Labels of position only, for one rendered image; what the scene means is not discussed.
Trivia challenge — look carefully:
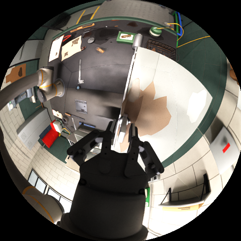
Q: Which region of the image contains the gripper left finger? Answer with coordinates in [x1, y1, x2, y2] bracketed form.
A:
[67, 119, 116, 167]

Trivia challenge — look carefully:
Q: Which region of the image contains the white stained cabinet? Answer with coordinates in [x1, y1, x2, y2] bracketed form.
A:
[112, 46, 213, 153]

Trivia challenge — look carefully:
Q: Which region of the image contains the grey bench machine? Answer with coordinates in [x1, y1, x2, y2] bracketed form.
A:
[7, 88, 36, 112]

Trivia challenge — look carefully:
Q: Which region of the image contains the grey metal plate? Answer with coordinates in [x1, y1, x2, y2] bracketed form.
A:
[74, 99, 88, 114]

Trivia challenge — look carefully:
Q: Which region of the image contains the window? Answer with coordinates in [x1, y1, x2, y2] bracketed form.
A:
[28, 169, 73, 213]

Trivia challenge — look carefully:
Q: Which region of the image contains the white paper sheet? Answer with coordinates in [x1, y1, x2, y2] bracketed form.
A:
[48, 35, 65, 62]

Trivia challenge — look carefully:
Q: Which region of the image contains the grey metal tray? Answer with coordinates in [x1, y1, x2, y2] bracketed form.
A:
[66, 127, 95, 146]

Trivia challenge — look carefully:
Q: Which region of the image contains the brown cardboard wall poster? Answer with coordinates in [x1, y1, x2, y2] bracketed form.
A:
[5, 63, 27, 84]

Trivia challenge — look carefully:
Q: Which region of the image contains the steel square ruler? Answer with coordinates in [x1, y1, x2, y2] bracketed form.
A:
[71, 115, 85, 131]

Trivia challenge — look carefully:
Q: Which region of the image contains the brown wire basket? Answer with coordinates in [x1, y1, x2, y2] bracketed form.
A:
[145, 39, 177, 61]

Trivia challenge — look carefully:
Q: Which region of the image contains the small blue flat bar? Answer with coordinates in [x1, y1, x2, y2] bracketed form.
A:
[79, 122, 96, 129]

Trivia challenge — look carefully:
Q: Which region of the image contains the grey wall box red mark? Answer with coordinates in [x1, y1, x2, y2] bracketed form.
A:
[208, 126, 238, 175]

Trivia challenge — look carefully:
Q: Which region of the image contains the wooden handled tool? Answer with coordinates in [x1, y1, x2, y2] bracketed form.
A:
[70, 23, 96, 33]

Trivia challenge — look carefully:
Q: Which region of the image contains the cream paper with brown stains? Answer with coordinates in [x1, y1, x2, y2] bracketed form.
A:
[60, 35, 83, 62]

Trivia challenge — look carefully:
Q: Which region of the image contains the green wall sign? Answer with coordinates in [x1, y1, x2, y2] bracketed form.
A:
[144, 187, 151, 207]

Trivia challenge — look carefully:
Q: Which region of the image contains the blue cable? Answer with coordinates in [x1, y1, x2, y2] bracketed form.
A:
[176, 12, 184, 36]

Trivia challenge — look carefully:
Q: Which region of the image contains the white wall shelf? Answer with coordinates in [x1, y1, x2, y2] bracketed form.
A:
[158, 173, 211, 212]

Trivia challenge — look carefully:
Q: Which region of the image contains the dark blue box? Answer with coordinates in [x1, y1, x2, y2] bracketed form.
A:
[39, 125, 52, 140]

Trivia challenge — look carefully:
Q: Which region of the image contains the yellow cable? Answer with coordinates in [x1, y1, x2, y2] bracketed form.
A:
[157, 23, 211, 48]

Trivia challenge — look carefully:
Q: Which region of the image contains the white box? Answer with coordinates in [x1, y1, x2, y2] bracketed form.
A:
[52, 120, 64, 134]

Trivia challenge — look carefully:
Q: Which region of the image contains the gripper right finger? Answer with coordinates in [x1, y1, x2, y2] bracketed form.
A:
[123, 124, 165, 179]

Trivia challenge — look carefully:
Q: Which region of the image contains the green and white round tin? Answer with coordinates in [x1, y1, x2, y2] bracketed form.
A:
[149, 26, 162, 37]

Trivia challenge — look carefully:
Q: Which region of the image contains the green cable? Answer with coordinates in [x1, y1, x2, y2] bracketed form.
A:
[173, 11, 179, 48]

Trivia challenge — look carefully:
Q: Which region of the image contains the silver metal cylinder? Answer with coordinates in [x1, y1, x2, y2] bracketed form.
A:
[132, 33, 144, 51]

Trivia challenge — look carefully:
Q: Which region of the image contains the grey wall panel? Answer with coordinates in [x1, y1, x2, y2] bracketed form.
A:
[16, 108, 52, 151]

